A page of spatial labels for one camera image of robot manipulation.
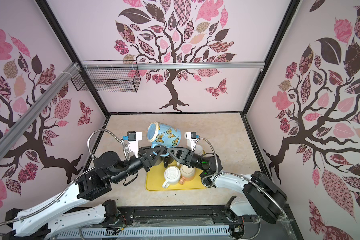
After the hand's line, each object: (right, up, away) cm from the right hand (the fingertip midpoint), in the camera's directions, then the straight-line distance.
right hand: (169, 152), depth 58 cm
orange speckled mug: (+8, -16, +22) cm, 28 cm away
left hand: (-2, 0, -1) cm, 2 cm away
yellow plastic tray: (-11, -21, +27) cm, 36 cm away
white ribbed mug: (-1, -17, +20) cm, 26 cm away
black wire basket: (-59, +50, +64) cm, 100 cm away
